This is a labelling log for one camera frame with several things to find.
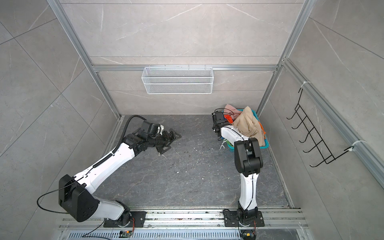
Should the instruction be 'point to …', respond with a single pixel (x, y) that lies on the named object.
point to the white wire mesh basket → (177, 80)
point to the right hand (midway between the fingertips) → (225, 124)
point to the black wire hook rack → (320, 146)
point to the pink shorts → (230, 110)
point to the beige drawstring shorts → (248, 124)
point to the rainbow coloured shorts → (229, 118)
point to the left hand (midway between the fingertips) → (178, 137)
